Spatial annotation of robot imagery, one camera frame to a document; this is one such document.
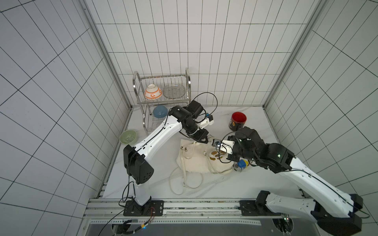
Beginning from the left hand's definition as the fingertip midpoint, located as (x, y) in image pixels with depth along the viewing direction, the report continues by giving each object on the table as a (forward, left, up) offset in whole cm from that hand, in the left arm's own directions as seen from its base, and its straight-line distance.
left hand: (202, 144), depth 72 cm
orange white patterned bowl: (+30, +29, +8) cm, 42 cm away
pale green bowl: (+16, +49, -20) cm, 55 cm away
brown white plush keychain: (-4, -6, -2) cm, 8 cm away
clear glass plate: (+34, +16, +5) cm, 38 cm away
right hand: (-2, -6, +5) cm, 8 cm away
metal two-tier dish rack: (+39, +38, +8) cm, 56 cm away
